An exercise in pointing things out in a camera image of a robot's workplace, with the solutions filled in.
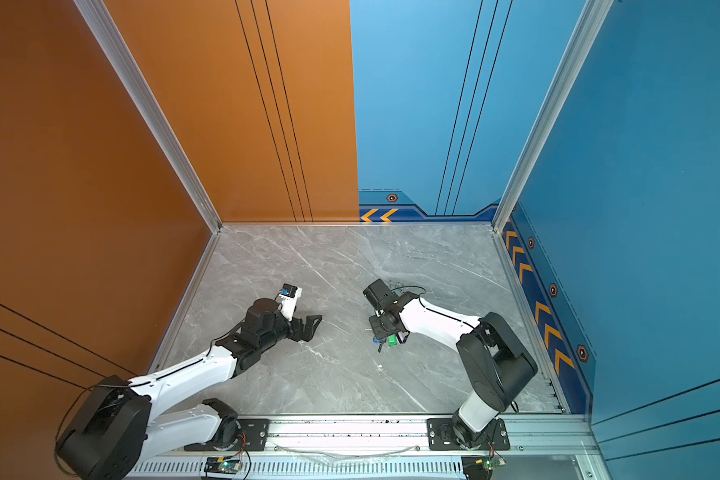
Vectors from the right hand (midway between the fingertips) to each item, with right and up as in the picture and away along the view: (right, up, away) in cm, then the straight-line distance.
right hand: (381, 326), depth 90 cm
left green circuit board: (-39, -28, -19) cm, 52 cm away
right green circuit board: (+25, -27, -20) cm, 42 cm away
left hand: (-21, +6, -3) cm, 22 cm away
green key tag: (+3, -4, -1) cm, 5 cm away
